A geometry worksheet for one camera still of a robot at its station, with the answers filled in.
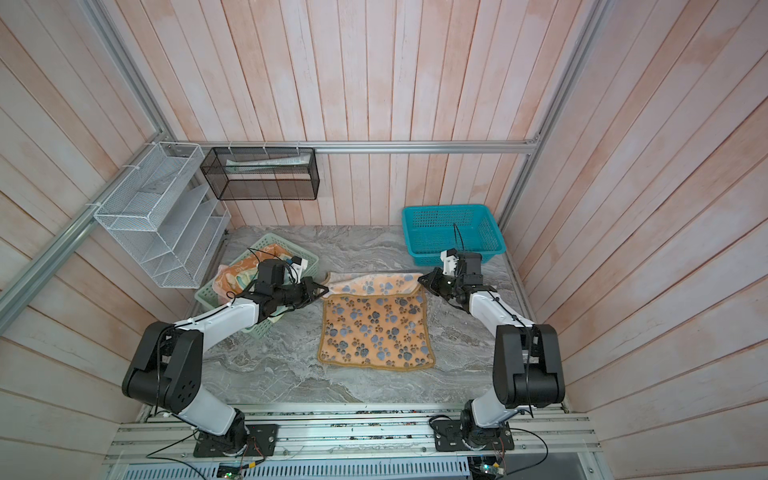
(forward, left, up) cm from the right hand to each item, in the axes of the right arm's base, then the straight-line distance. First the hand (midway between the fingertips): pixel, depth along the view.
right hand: (419, 277), depth 91 cm
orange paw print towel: (-9, +13, -12) cm, 20 cm away
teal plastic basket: (+39, -26, -17) cm, 50 cm away
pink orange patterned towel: (-1, +59, -1) cm, 59 cm away
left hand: (-6, +27, 0) cm, 28 cm away
